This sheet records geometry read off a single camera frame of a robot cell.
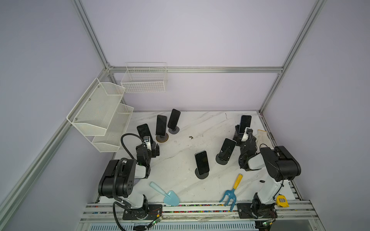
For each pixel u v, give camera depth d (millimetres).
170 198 781
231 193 790
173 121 1052
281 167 495
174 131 1071
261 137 1042
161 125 980
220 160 886
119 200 484
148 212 730
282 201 760
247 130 823
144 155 722
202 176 859
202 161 800
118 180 442
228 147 814
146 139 815
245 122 983
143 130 930
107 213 747
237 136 859
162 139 1019
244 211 731
